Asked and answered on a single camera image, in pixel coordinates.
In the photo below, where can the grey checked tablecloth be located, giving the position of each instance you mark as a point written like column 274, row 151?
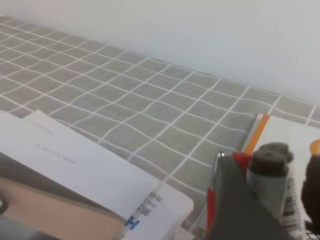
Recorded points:
column 167, row 120

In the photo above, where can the grey barcode marker pen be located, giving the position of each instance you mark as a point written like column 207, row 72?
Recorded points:
column 270, row 176

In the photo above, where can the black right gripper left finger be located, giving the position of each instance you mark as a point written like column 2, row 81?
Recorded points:
column 237, row 213

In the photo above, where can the white Agilex brochure book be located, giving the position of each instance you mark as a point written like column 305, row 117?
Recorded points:
column 71, row 188

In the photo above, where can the white papers under brochure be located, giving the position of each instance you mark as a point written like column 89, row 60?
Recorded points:
column 48, row 124

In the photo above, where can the white ROS book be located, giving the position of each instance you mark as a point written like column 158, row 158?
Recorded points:
column 303, row 142

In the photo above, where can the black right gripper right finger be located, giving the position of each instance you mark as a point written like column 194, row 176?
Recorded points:
column 310, row 194

